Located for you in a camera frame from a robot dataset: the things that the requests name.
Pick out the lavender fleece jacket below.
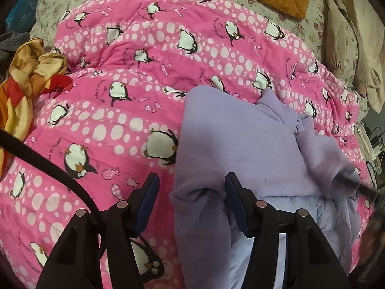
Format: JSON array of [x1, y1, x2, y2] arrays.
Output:
[[170, 85, 361, 288]]

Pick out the white power strip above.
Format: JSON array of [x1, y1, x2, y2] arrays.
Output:
[[357, 123, 384, 162]]

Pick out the orange yellow patterned cloth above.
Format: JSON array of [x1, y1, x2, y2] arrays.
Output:
[[0, 37, 74, 178]]

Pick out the pink penguin quilt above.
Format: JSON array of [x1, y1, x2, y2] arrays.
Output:
[[0, 0, 377, 289]]

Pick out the beige crumpled blanket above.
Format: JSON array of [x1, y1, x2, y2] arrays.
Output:
[[324, 0, 384, 113]]

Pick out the dark grey cloth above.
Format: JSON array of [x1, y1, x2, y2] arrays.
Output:
[[0, 32, 29, 68]]

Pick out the blue plastic bag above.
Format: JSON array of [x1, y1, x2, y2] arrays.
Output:
[[5, 0, 37, 33]]

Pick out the black cable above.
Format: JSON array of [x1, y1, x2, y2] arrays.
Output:
[[0, 128, 107, 259]]

